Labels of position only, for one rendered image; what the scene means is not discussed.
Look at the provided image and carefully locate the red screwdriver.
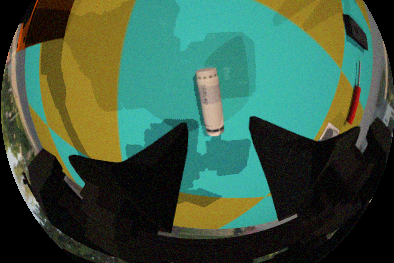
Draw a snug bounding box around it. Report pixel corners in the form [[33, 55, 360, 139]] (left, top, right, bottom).
[[347, 61, 362, 125]]

